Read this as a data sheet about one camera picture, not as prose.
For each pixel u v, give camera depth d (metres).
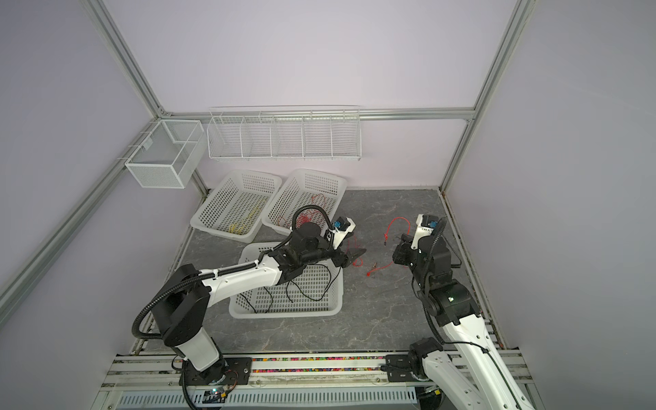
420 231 0.62
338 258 0.71
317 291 0.89
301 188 1.19
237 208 1.13
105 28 0.71
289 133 0.98
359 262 0.77
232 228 1.10
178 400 0.71
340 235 0.68
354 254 0.74
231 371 0.74
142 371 0.76
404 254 0.63
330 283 0.90
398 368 0.74
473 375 0.44
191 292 0.45
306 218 1.08
